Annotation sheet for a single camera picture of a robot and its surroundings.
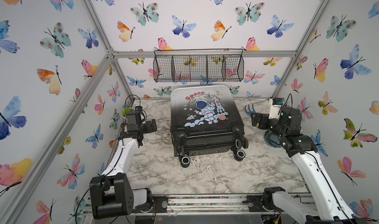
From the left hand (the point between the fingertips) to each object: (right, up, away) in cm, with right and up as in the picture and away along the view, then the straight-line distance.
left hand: (147, 121), depth 87 cm
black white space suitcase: (+34, +1, -7) cm, 34 cm away
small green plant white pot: (-18, +6, +13) cm, 23 cm away
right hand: (+61, +5, -14) cm, 62 cm away
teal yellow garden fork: (+70, +6, +28) cm, 76 cm away
